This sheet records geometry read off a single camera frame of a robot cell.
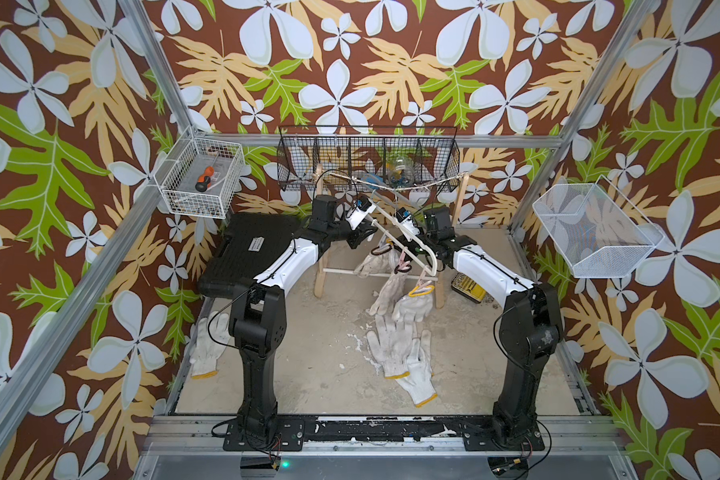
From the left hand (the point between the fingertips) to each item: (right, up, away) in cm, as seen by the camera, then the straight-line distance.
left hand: (375, 220), depth 89 cm
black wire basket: (-19, +21, +8) cm, 30 cm away
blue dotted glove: (+5, -38, -1) cm, 38 cm away
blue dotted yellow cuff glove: (+4, -22, -2) cm, 23 cm away
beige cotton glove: (+1, -13, +5) cm, 14 cm away
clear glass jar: (+9, +16, +9) cm, 21 cm away
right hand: (+6, -6, +3) cm, 9 cm away
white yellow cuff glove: (+11, -24, -8) cm, 28 cm away
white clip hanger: (+6, -4, -12) cm, 14 cm away
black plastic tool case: (-46, -5, +18) cm, 50 cm away
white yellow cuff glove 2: (+12, -46, -7) cm, 48 cm away
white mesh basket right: (+61, -4, -8) cm, 62 cm away
